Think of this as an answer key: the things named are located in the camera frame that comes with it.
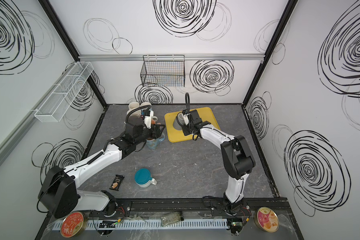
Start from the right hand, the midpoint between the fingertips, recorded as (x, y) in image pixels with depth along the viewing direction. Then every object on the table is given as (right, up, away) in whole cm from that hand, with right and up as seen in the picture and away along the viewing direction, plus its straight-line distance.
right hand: (183, 127), depth 95 cm
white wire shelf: (-63, +11, -22) cm, 68 cm away
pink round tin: (+38, -41, -27) cm, 62 cm away
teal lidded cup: (-21, -25, -18) cm, 38 cm away
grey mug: (-2, +4, -14) cm, 15 cm away
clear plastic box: (-6, -40, -26) cm, 49 cm away
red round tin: (-50, -42, -28) cm, 71 cm away
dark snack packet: (-37, -30, -14) cm, 50 cm away
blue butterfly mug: (-18, -10, -5) cm, 21 cm away
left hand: (-11, +2, -14) cm, 18 cm away
